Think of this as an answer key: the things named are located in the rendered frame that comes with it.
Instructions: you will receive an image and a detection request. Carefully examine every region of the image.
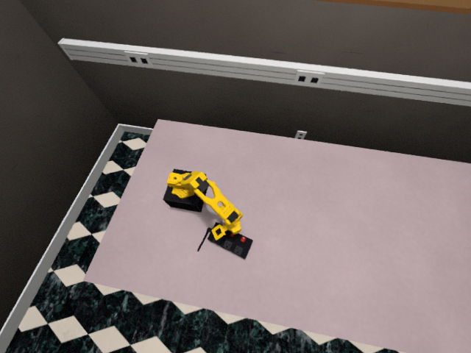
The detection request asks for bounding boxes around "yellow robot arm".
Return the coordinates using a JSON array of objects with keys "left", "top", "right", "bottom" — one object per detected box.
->
[{"left": 168, "top": 171, "right": 242, "bottom": 228}]

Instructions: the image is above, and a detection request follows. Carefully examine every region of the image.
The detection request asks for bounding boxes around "black power strip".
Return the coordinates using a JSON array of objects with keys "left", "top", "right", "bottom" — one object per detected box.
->
[{"left": 197, "top": 222, "right": 253, "bottom": 259}]

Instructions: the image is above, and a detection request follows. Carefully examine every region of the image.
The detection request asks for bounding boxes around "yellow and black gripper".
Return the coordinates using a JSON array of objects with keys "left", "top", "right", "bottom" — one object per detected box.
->
[{"left": 211, "top": 221, "right": 241, "bottom": 240}]

